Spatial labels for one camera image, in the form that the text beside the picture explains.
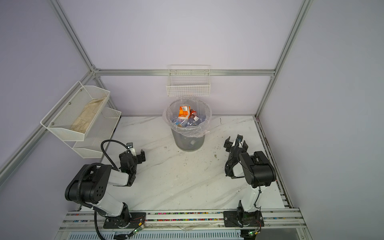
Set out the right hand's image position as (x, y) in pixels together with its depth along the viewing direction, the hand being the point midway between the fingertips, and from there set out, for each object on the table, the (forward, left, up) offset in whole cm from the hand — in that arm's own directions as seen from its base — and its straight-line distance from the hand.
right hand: (236, 138), depth 94 cm
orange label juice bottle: (+5, +33, +19) cm, 38 cm away
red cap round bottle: (+7, +28, +16) cm, 33 cm away
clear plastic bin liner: (+9, +40, +16) cm, 44 cm away
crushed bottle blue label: (+2, +29, +13) cm, 32 cm away
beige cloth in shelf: (-5, +85, +21) cm, 88 cm away
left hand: (-8, +66, -4) cm, 67 cm away
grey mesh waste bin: (-4, +32, -1) cm, 32 cm away
